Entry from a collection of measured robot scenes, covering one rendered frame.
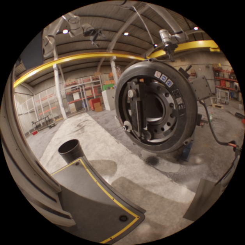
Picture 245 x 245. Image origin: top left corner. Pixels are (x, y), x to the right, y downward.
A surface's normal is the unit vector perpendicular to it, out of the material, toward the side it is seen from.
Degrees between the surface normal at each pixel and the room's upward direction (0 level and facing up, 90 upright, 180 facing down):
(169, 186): 0
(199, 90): 90
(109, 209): 0
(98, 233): 0
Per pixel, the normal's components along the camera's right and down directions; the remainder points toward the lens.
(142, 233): -0.18, -0.92
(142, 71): -0.77, 0.36
